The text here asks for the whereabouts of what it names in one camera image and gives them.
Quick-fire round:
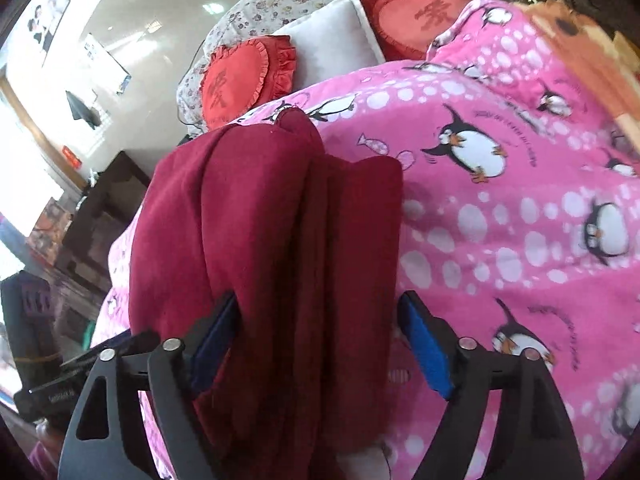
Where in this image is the black charger cable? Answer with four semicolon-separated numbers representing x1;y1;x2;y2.
176;39;207;129

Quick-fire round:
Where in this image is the red heart pillow right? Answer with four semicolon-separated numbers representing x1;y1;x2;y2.
360;0;472;61

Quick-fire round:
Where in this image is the dark wooden nightstand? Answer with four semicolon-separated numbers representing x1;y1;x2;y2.
55;151;151;295

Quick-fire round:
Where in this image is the white square pillow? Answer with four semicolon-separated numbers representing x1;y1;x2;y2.
273;0;386;91

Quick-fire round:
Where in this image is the framed wall photo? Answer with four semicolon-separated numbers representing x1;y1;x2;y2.
17;0;70;66

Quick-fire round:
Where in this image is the red heart pillow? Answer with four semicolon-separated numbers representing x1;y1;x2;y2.
201;36;297;130
360;0;472;61

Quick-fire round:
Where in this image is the dark red garment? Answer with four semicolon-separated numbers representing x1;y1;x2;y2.
129;108;402;479

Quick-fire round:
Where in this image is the orange patterned blanket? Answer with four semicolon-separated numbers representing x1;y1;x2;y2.
520;0;639;146

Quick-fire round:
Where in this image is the red heart pillow left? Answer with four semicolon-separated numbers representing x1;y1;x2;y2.
201;36;297;130

